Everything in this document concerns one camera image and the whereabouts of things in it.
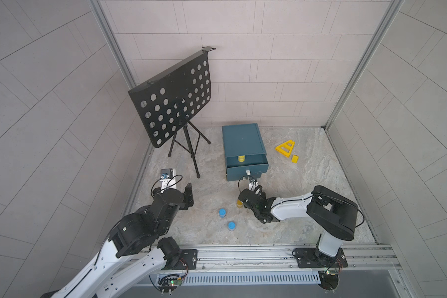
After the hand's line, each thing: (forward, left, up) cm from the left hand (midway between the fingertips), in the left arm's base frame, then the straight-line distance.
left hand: (187, 185), depth 68 cm
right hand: (+8, -25, -25) cm, 36 cm away
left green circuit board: (-28, +5, -20) cm, 35 cm away
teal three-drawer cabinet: (+18, -22, -2) cm, 28 cm away
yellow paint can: (+16, -21, -5) cm, 27 cm away
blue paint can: (-3, -13, -20) cm, 24 cm away
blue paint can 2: (-8, -17, -21) cm, 28 cm away
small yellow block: (+27, -52, -21) cm, 62 cm away
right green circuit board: (-27, -54, -24) cm, 64 cm away
